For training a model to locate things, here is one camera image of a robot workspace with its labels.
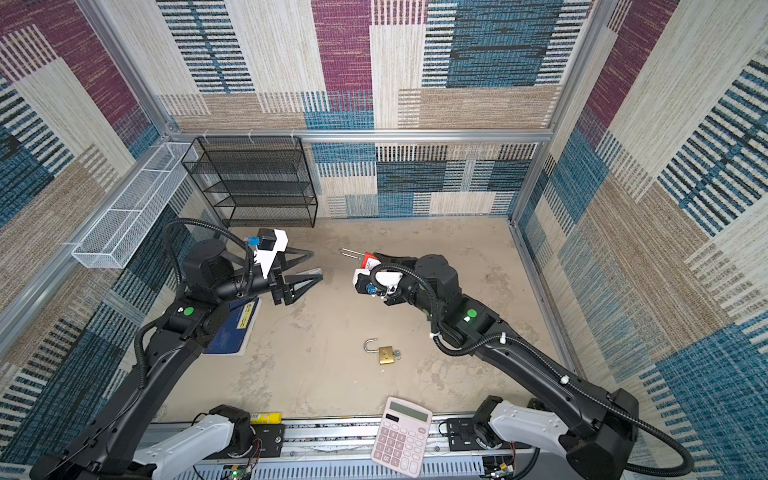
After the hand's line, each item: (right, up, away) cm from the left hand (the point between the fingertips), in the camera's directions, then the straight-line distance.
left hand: (315, 261), depth 63 cm
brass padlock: (+14, -27, +24) cm, 39 cm away
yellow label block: (-15, -39, +13) cm, 44 cm away
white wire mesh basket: (-49, +6, +10) cm, 51 cm away
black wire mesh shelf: (-33, +27, +47) cm, 64 cm away
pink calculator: (+19, -43, +10) cm, 47 cm away
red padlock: (+9, +1, +3) cm, 9 cm away
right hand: (+13, 0, +5) cm, 14 cm away
